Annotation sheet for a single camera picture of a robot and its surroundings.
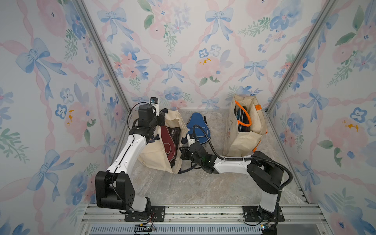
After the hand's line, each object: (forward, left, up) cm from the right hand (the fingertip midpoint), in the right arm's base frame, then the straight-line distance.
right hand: (174, 146), depth 89 cm
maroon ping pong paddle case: (+3, +4, 0) cm, 5 cm away
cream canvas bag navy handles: (-7, +10, +4) cm, 13 cm away
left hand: (+12, +7, +18) cm, 22 cm away
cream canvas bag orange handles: (-1, -36, +4) cm, 36 cm away
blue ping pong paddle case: (+28, -14, -6) cm, 32 cm away
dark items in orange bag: (+17, -42, +8) cm, 46 cm away
